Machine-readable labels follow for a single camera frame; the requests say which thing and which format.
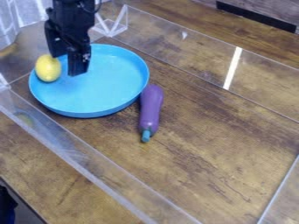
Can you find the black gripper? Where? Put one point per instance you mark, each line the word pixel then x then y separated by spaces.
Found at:
pixel 71 17

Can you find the yellow lemon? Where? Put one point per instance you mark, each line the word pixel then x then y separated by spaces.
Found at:
pixel 49 68

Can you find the blue round tray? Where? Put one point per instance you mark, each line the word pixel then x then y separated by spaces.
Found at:
pixel 102 91

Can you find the white brick pattern curtain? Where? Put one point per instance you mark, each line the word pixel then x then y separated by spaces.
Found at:
pixel 19 13

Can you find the purple toy eggplant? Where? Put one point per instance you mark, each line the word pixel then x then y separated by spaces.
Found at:
pixel 151 103

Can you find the clear acrylic enclosure wall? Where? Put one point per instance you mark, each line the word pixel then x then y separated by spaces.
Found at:
pixel 221 164

